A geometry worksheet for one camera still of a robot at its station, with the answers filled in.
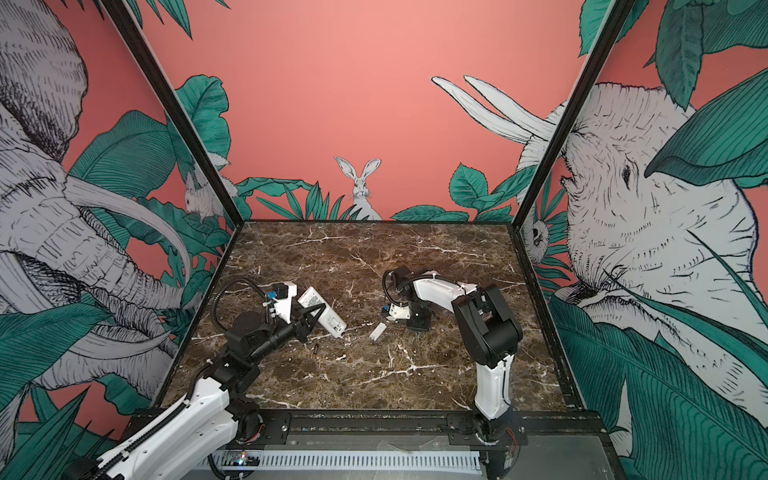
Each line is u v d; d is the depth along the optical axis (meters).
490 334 0.50
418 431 0.75
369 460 0.70
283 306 0.66
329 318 0.78
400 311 0.84
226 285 1.03
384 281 0.86
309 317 0.73
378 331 0.91
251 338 0.58
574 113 0.86
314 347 0.88
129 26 0.72
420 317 0.82
